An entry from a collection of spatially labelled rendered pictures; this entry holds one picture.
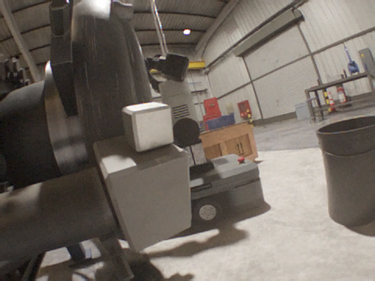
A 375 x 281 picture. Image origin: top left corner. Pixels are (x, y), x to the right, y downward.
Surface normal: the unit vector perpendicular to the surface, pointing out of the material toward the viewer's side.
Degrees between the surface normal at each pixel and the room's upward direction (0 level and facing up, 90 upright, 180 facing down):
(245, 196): 90
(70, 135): 105
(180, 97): 90
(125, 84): 95
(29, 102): 70
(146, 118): 112
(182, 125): 90
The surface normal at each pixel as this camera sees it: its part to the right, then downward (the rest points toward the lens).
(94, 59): 0.52, -0.14
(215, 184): 0.00, 0.03
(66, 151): 0.57, 0.26
